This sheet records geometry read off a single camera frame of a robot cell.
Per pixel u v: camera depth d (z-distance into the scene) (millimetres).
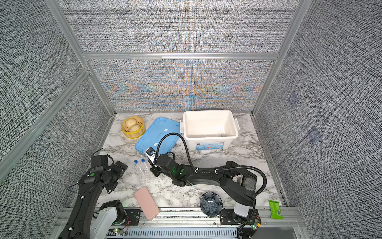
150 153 662
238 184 462
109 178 663
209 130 1072
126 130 1058
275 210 751
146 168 838
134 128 1033
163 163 594
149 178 855
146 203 784
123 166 759
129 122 1064
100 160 624
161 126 1104
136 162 766
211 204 763
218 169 488
